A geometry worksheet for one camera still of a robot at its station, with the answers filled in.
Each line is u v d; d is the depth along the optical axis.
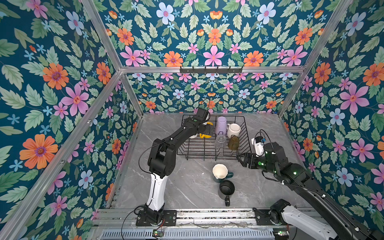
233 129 0.99
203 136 1.00
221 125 0.96
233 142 0.93
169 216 0.74
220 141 0.91
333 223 0.42
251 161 0.62
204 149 0.98
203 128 0.83
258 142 0.65
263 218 0.73
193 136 1.01
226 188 0.82
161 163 0.55
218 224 0.72
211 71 0.94
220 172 0.86
